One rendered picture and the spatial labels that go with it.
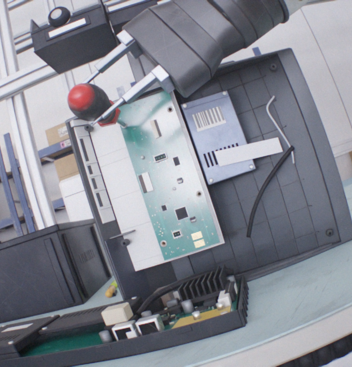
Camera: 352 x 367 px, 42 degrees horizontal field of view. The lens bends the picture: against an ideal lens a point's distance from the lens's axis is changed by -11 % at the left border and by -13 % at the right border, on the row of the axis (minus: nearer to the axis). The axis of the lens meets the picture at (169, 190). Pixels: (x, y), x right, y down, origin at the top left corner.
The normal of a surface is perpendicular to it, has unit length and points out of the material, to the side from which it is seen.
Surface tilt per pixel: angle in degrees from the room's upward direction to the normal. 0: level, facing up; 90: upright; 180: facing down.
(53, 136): 90
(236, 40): 144
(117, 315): 90
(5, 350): 90
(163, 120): 90
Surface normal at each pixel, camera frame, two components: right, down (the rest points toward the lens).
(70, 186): -0.04, -0.03
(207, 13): -0.22, 0.09
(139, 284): 0.74, -0.27
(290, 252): -0.47, 0.13
